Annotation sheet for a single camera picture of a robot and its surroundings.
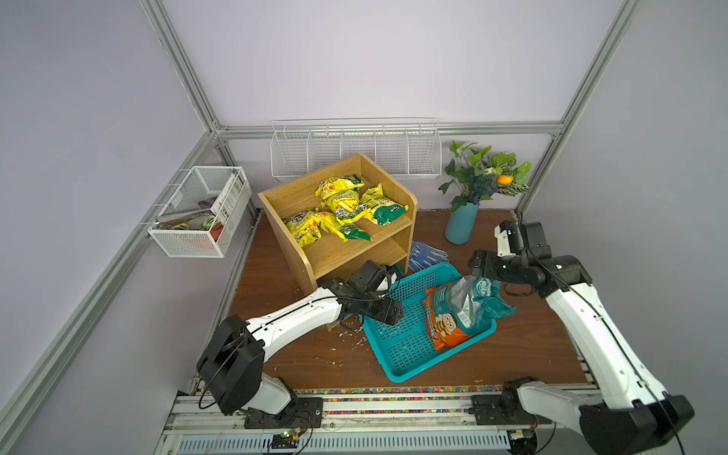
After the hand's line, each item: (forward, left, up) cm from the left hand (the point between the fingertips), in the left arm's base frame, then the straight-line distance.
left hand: (391, 313), depth 80 cm
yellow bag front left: (+13, +21, +25) cm, 35 cm away
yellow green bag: (+17, +2, +25) cm, 30 cm away
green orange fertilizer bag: (-3, -18, +6) cm, 19 cm away
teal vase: (+32, -29, 0) cm, 44 cm away
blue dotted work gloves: (+26, -15, -10) cm, 32 cm away
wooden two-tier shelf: (+7, +15, +20) cm, 26 cm away
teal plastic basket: (-7, -5, -11) cm, 14 cm away
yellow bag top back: (+27, +14, +25) cm, 40 cm away
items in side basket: (+21, +51, +20) cm, 59 cm away
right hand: (+7, -25, +13) cm, 29 cm away
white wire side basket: (+27, +41, +25) cm, 56 cm away
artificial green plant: (+30, -28, +24) cm, 47 cm away
